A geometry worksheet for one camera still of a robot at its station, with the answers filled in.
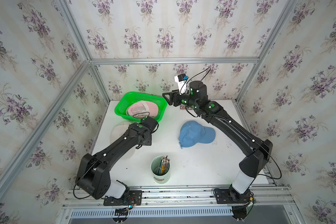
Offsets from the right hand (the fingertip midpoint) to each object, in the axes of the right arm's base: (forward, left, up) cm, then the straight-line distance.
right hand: (169, 92), depth 71 cm
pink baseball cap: (+19, +23, -36) cm, 46 cm away
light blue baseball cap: (-6, -15, -29) cm, 34 cm away
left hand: (-14, +15, -28) cm, 35 cm away
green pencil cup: (-28, +7, -28) cm, 40 cm away
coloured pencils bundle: (-29, +2, -23) cm, 37 cm away
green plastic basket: (+25, +35, -30) cm, 53 cm away
